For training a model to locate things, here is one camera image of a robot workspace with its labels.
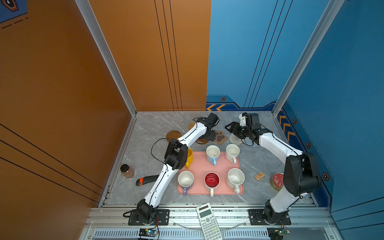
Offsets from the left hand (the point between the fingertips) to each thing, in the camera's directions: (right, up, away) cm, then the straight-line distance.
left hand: (207, 134), depth 105 cm
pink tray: (-6, -19, -15) cm, 25 cm away
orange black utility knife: (-38, -25, -21) cm, 50 cm away
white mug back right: (+15, -10, -12) cm, 21 cm away
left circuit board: (-31, -45, -34) cm, 64 cm away
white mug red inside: (0, -23, -27) cm, 36 cm away
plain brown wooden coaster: (-25, 0, 0) cm, 25 cm away
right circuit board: (+30, -44, -35) cm, 64 cm away
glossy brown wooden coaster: (-4, -4, -2) cm, 6 cm away
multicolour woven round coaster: (+19, -3, -3) cm, 19 cm away
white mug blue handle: (+2, -10, -13) cm, 17 cm away
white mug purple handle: (-14, -24, -22) cm, 35 cm away
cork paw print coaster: (+9, -2, -1) cm, 9 cm away
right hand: (+11, +5, -14) cm, 19 cm away
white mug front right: (+15, -23, -20) cm, 34 cm away
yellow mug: (-11, -12, -20) cm, 26 cm away
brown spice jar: (-46, -18, -24) cm, 55 cm away
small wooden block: (+29, -22, -19) cm, 41 cm away
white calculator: (-2, -40, -34) cm, 52 cm away
